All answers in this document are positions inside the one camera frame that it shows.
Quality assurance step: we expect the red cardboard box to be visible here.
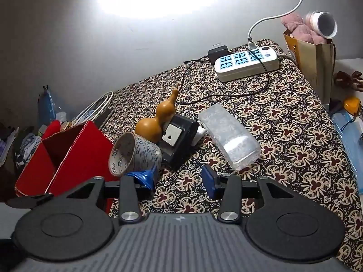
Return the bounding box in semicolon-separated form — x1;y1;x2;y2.
15;120;121;213

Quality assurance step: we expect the white plastic cup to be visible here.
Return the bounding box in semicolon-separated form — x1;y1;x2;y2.
308;11;338;39

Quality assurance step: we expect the black cable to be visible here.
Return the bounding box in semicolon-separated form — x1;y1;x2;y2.
174;49;270;105

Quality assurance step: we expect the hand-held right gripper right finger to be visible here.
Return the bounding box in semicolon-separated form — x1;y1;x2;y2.
201;165;302;224

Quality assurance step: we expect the gold paper gift bag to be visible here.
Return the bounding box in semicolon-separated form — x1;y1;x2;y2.
283;31;336;111

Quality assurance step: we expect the pink plush toy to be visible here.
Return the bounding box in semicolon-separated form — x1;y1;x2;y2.
281;13;334;44

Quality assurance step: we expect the orange plastic object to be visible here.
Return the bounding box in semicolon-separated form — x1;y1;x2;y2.
343;96;361;115

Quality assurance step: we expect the clear plastic box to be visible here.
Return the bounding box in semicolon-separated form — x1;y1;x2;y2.
198;103;261;172

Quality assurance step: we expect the white power strip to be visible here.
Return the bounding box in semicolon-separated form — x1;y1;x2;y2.
214;45;281;83

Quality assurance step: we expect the brown gourd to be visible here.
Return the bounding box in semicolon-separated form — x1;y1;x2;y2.
135;88;179;143

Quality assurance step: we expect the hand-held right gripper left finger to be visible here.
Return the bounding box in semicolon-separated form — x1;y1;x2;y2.
58;163;159;224

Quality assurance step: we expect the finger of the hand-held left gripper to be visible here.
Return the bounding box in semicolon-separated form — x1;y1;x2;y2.
7;193;54;208

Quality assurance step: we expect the blue plastic packet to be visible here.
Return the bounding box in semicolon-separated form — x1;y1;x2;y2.
330;110;363;196

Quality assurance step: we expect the black box white label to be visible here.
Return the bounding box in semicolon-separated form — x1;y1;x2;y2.
157;114;200;170

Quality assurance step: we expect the black power adapter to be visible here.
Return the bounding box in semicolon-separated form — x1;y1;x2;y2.
208;45;228;64

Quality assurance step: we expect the brown ribbon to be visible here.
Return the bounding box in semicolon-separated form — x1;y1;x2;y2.
333;71;363;91

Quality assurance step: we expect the floral patterned cloth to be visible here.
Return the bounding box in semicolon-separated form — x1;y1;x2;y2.
101;39;363;271

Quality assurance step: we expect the coiled white cable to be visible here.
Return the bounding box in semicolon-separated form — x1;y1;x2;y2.
71;91;114;125

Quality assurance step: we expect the white charger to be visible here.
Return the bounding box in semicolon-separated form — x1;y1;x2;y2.
191;127;207;145

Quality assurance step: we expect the dark phone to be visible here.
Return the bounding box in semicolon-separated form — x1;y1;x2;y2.
92;108;115;129

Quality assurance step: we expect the blue plastic bag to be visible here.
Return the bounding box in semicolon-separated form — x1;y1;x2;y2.
38;85;56;126

